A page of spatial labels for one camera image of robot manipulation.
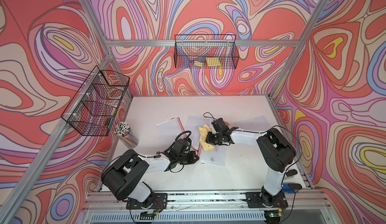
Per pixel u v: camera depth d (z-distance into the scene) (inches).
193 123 40.2
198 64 32.4
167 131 42.2
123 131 31.1
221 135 29.0
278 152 19.5
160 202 28.4
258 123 43.2
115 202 29.5
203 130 37.1
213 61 35.6
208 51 37.7
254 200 28.8
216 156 35.7
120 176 17.6
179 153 27.8
